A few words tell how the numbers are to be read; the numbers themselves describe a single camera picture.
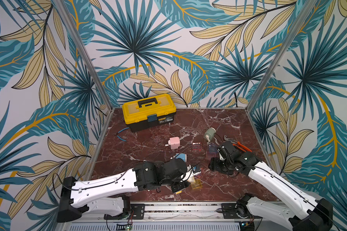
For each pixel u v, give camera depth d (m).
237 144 1.00
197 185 0.83
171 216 0.73
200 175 0.84
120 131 1.04
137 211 0.74
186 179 0.54
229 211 0.73
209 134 1.04
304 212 0.39
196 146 0.98
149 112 0.95
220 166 0.68
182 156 0.85
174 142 0.92
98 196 0.41
